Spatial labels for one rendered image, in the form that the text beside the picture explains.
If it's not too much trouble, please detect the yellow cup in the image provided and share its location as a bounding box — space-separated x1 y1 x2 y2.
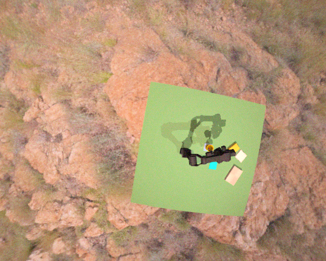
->
205 144 214 151

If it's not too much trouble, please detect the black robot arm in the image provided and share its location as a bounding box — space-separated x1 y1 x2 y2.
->
180 148 236 166

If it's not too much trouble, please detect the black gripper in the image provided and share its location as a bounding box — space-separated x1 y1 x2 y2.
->
205 146 227 157

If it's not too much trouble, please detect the pale pink flat square tile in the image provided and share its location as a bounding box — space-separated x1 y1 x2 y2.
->
235 150 247 162

